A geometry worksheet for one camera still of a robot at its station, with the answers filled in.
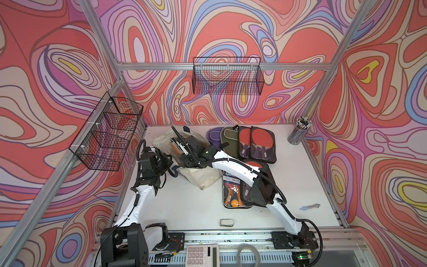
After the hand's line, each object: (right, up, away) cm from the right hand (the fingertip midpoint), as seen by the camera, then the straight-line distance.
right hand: (187, 158), depth 88 cm
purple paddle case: (+14, +13, +24) cm, 30 cm away
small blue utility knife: (+61, -24, -5) cm, 65 cm away
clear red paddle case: (+34, +9, +18) cm, 39 cm away
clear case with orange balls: (+26, -18, -2) cm, 32 cm away
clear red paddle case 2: (+46, +7, +18) cm, 49 cm away
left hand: (-6, +2, -3) cm, 7 cm away
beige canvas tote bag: (+9, -9, -3) cm, 13 cm away
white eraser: (+21, -29, -11) cm, 37 cm away
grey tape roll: (+29, -35, -18) cm, 49 cm away
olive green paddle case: (+25, +13, +22) cm, 36 cm away
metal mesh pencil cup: (+66, +19, +8) cm, 70 cm away
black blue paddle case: (-6, +3, +3) cm, 8 cm away
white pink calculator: (+10, -39, -19) cm, 44 cm away
